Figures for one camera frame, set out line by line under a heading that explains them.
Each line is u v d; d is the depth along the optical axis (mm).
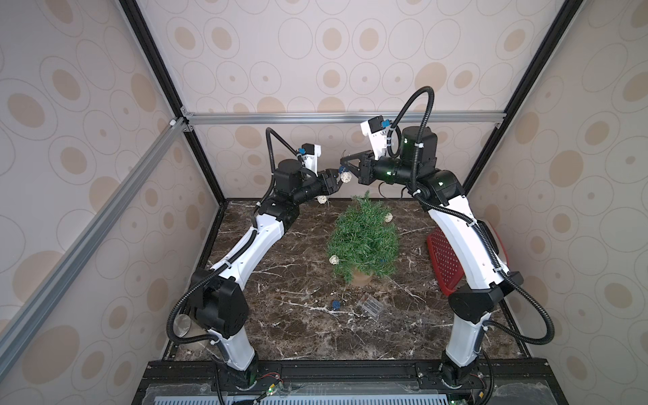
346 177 655
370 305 872
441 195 477
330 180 661
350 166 631
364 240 702
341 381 732
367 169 557
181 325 548
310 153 667
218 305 450
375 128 545
